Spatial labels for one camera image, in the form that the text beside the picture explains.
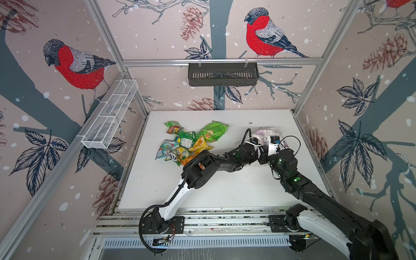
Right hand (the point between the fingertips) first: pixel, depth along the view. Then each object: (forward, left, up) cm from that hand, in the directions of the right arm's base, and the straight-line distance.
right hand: (260, 143), depth 81 cm
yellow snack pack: (+5, +32, -11) cm, 34 cm away
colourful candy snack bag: (+3, +53, -13) cm, 55 cm away
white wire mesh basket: (+7, +76, +13) cm, 78 cm away
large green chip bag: (+16, +25, -12) cm, 32 cm away
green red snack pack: (+19, +51, -12) cm, 56 cm away
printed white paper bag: (+4, -3, +1) cm, 5 cm away
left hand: (+4, -5, -15) cm, 17 cm away
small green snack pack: (+11, +42, -14) cm, 46 cm away
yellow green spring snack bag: (-1, +45, -14) cm, 47 cm away
